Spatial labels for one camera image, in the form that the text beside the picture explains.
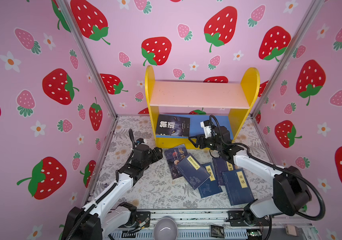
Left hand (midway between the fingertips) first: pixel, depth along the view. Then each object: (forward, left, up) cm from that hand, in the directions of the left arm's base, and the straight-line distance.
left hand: (158, 151), depth 84 cm
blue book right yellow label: (-15, -45, -13) cm, 49 cm away
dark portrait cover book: (+4, -8, -12) cm, 15 cm away
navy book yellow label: (-7, -21, -12) cm, 24 cm away
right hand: (+5, -19, +7) cm, 20 cm away
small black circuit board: (-36, -30, -12) cm, 49 cm away
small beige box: (-35, -66, -12) cm, 76 cm away
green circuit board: (-37, -49, -15) cm, 63 cm away
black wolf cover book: (+18, -5, +3) cm, 18 cm away
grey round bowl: (-35, -6, -13) cm, 38 cm away
